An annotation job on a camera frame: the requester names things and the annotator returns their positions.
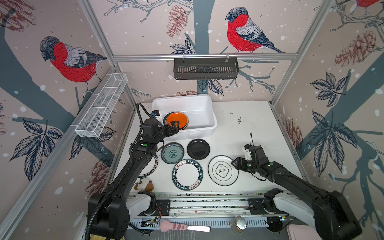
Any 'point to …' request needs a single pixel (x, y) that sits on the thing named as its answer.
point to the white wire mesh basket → (101, 106)
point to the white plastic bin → (200, 110)
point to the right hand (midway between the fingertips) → (235, 165)
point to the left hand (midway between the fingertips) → (172, 123)
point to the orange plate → (177, 116)
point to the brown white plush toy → (144, 184)
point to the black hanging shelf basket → (207, 69)
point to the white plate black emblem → (221, 171)
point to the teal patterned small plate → (172, 153)
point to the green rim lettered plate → (187, 174)
